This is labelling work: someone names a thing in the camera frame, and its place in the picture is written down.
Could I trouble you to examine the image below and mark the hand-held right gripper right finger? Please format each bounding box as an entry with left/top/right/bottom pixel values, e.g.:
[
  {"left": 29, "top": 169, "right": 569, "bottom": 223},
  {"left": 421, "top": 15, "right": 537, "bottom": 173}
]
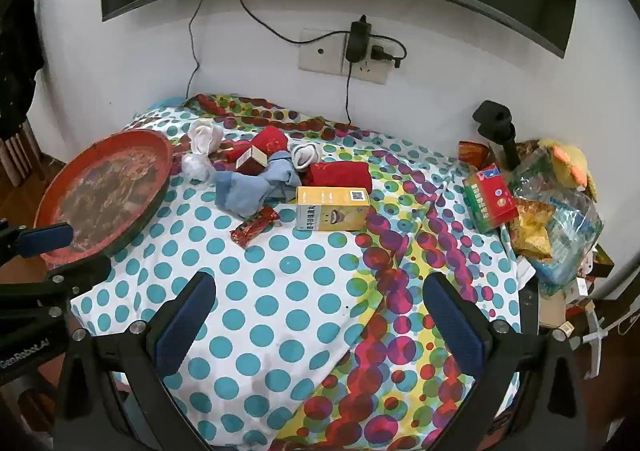
[{"left": 422, "top": 272, "right": 601, "bottom": 451}]

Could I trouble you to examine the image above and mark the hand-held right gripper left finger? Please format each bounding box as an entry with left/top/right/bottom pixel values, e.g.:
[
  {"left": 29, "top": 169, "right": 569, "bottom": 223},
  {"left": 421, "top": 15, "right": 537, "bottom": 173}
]
[{"left": 52, "top": 271, "right": 217, "bottom": 451}]

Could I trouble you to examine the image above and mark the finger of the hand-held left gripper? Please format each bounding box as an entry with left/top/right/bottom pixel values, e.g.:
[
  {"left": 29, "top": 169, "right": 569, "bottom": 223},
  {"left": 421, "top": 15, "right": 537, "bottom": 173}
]
[
  {"left": 22, "top": 255, "right": 112, "bottom": 317},
  {"left": 0, "top": 218, "right": 75, "bottom": 267}
]

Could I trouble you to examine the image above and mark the red round tray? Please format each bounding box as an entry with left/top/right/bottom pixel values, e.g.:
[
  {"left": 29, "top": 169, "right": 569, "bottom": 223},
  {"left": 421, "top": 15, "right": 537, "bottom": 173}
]
[{"left": 34, "top": 130, "right": 175, "bottom": 266}]

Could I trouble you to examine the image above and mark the light blue towel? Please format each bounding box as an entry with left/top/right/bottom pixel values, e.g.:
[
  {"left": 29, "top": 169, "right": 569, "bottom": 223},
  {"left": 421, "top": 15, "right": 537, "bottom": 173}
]
[{"left": 214, "top": 170, "right": 281, "bottom": 219}]

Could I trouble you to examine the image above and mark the yellow carton box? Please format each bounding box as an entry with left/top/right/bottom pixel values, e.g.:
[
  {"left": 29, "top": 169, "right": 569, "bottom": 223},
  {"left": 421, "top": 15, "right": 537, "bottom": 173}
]
[{"left": 295, "top": 186, "right": 372, "bottom": 232}]

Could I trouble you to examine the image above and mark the cream and brown small box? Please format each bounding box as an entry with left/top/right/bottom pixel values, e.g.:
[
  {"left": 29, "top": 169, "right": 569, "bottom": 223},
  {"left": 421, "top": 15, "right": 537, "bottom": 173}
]
[{"left": 236, "top": 146, "right": 268, "bottom": 175}]

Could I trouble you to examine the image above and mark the light blue sock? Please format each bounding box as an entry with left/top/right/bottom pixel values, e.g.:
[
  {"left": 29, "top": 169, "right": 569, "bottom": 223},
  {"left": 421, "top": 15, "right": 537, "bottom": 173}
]
[{"left": 260, "top": 151, "right": 303, "bottom": 202}]

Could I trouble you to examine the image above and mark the plain red sock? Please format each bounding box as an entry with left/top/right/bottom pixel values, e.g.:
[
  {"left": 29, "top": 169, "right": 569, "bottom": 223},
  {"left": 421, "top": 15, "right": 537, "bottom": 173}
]
[{"left": 302, "top": 161, "right": 372, "bottom": 193}]

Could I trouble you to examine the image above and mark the red towel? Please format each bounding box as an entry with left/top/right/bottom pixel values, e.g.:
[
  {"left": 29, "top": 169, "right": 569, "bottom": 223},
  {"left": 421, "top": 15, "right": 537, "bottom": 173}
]
[{"left": 226, "top": 126, "right": 290, "bottom": 163}]

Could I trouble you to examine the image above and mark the white and grey sock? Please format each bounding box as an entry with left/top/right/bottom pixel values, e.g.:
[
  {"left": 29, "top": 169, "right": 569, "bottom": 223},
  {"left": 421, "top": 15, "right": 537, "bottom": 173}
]
[{"left": 290, "top": 142, "right": 326, "bottom": 171}]

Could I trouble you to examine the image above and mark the wooden furniture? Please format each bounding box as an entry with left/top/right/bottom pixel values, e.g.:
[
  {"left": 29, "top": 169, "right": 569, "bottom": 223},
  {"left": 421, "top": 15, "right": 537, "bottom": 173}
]
[{"left": 0, "top": 128, "right": 41, "bottom": 187}]

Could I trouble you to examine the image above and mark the brown cardboard box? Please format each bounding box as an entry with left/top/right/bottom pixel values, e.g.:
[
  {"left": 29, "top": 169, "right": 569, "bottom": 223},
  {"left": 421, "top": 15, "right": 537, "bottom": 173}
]
[{"left": 537, "top": 281, "right": 568, "bottom": 329}]

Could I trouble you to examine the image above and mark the polka dot cloth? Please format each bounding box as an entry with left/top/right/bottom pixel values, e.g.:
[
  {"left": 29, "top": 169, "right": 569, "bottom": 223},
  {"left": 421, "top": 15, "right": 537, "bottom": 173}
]
[{"left": 70, "top": 92, "right": 523, "bottom": 451}]

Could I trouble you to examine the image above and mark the red snack packet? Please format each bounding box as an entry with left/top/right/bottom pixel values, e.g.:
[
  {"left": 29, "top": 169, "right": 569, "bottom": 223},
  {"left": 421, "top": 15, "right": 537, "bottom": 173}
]
[{"left": 230, "top": 205, "right": 281, "bottom": 248}]

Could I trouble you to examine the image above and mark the yellow chips bag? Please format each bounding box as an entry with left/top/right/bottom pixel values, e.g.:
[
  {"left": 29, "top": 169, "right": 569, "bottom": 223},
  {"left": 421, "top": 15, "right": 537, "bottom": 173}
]
[{"left": 510, "top": 198, "right": 556, "bottom": 259}]

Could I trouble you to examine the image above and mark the green and red medicine box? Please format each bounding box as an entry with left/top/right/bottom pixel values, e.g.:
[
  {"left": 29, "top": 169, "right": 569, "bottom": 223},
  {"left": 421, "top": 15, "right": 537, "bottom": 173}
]
[{"left": 462, "top": 162, "right": 519, "bottom": 234}]

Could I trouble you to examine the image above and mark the clear plastic bag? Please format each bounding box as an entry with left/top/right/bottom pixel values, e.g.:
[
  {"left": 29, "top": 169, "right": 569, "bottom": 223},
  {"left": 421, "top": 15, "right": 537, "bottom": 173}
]
[{"left": 510, "top": 151, "right": 606, "bottom": 297}]

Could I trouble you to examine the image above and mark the crumpled clear plastic wrap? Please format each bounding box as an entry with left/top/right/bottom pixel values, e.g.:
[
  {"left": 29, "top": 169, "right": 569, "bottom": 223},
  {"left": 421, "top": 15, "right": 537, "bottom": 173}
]
[{"left": 181, "top": 152, "right": 216, "bottom": 184}]

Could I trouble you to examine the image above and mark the red orange snack bag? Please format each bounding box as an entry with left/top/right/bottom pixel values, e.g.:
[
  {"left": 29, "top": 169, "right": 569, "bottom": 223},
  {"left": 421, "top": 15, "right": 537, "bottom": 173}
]
[{"left": 458, "top": 140, "right": 493, "bottom": 171}]

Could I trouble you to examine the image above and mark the dark hanging clothing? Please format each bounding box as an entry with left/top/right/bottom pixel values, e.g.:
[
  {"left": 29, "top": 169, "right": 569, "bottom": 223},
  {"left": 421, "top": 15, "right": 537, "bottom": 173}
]
[{"left": 0, "top": 0, "right": 48, "bottom": 139}]

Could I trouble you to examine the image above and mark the yellow plush toy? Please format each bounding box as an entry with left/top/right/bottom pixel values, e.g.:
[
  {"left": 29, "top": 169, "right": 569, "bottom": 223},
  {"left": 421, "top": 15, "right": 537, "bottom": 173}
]
[{"left": 537, "top": 138, "right": 598, "bottom": 202}]

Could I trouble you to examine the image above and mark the black phone holder stand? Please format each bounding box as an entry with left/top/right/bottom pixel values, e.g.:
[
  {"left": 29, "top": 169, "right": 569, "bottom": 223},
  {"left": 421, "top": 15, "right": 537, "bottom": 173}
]
[{"left": 472, "top": 100, "right": 521, "bottom": 172}]

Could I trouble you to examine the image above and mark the black angled plug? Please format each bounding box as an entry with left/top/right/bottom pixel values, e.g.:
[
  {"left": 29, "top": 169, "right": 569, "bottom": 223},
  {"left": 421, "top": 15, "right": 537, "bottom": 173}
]
[{"left": 370, "top": 34, "right": 407, "bottom": 69}]

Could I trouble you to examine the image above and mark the black power adapter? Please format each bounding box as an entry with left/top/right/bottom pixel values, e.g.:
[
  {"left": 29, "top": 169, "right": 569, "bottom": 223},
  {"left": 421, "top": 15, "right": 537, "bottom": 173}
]
[{"left": 346, "top": 16, "right": 373, "bottom": 64}]

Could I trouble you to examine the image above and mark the white plastic frame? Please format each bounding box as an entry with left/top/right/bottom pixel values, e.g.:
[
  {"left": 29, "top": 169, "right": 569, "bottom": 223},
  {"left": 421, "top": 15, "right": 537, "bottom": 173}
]
[{"left": 582, "top": 301, "right": 640, "bottom": 377}]

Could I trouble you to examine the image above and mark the thin black hanging cable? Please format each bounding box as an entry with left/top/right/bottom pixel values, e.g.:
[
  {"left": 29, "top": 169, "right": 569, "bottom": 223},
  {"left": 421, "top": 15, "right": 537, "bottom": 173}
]
[{"left": 185, "top": 0, "right": 210, "bottom": 99}]

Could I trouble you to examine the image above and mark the white power wall socket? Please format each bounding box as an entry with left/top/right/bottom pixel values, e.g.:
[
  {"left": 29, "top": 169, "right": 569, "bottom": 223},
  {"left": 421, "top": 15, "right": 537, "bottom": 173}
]
[{"left": 342, "top": 34, "right": 390, "bottom": 85}]

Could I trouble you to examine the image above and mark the black television power cable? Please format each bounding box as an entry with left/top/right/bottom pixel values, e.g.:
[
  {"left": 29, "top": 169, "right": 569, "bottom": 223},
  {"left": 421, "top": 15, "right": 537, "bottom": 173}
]
[{"left": 236, "top": 0, "right": 353, "bottom": 44}]

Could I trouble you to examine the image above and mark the white coaxial wall outlet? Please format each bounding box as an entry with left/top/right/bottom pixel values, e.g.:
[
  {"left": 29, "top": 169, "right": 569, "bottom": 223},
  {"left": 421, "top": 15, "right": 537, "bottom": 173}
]
[{"left": 299, "top": 28, "right": 346, "bottom": 74}]

